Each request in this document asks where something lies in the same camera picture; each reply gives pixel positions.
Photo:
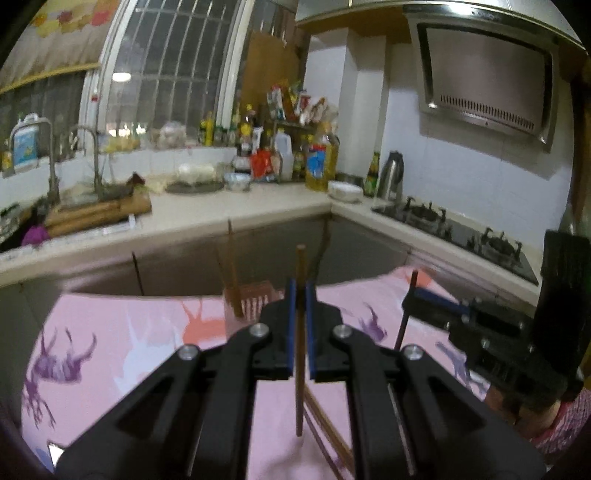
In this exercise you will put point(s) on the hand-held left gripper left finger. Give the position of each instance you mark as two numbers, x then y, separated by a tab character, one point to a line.
290	323

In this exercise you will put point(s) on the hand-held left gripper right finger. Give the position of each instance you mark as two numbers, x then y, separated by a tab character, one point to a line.
312	323

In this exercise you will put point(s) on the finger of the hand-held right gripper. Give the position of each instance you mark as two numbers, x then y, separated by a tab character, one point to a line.
438	299
429	314

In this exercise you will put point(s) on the brown wooden chopstick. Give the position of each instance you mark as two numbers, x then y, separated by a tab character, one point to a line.
330	424
401	332
323	450
233	267
300	406

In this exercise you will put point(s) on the pink chopstick holder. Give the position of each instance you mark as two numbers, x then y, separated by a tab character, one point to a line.
251	300

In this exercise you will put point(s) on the person's right forearm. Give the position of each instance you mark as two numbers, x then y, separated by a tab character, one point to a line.
554	429

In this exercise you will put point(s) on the black gas stove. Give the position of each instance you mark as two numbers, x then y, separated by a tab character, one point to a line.
461	235

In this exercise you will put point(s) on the kitchen counter with steel cabinets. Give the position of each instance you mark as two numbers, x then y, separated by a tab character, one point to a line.
258	207

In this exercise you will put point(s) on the steel thermos kettle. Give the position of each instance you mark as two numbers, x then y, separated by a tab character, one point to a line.
391	175

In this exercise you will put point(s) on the white bowl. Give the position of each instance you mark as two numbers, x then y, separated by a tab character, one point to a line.
344	190

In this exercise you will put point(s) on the green glass bottle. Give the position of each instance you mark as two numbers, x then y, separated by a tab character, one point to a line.
371	177

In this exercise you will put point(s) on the pink printed tablecloth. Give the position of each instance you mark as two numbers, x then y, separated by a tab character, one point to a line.
152	360

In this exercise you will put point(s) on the small patterned bowl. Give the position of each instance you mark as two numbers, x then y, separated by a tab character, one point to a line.
238	181

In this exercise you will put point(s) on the large cooking oil bottle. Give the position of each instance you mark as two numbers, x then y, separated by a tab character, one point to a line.
318	166

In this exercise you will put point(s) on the red snack packet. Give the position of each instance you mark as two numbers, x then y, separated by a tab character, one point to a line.
261	165

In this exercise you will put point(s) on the dark round board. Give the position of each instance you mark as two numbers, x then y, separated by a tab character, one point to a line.
194	188

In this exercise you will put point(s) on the white plastic jug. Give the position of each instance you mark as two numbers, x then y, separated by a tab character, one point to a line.
284	157

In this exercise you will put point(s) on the white dough lump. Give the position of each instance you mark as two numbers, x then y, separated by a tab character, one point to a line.
196	171

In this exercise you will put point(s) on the white spray bottle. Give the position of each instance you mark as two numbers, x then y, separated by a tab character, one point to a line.
257	138

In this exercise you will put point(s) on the row of sauce bottles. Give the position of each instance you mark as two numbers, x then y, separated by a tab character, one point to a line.
247	127

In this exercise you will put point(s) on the wooden cutting board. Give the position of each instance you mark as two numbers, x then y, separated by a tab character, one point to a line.
101	210

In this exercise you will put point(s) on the pale plastic bag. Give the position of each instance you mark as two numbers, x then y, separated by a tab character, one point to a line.
168	134

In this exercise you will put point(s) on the steel range hood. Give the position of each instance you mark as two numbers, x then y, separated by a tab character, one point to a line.
485	78

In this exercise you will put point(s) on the curved steel faucet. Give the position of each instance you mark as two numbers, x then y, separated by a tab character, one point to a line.
97	175

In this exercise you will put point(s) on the yellow food pile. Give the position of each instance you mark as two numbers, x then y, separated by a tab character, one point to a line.
122	144

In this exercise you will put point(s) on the brown wooden panel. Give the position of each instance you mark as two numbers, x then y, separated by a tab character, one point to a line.
270	69

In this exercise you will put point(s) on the purple cloth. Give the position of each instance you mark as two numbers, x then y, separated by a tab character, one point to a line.
36	235

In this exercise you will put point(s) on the angular steel faucet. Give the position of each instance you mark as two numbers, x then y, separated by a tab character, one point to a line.
53	180

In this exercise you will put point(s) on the barred window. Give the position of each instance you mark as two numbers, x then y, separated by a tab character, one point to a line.
171	60

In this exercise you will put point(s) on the blue white detergent container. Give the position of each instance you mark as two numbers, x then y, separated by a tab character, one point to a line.
25	147

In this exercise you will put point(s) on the small yellow bottle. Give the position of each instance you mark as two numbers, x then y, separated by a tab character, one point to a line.
5	161

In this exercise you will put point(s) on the printed roller blind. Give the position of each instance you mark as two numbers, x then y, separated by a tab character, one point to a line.
55	41

